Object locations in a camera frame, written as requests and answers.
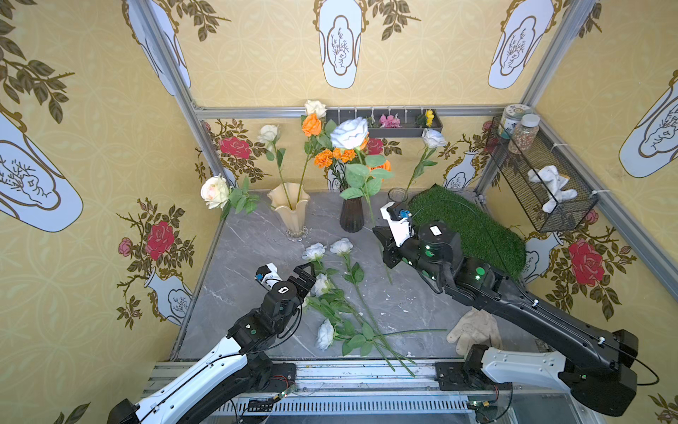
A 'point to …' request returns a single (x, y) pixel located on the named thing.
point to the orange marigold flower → (323, 159)
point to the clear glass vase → (397, 194)
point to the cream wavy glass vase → (289, 200)
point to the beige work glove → (477, 328)
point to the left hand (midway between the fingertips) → (300, 270)
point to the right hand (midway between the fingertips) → (380, 223)
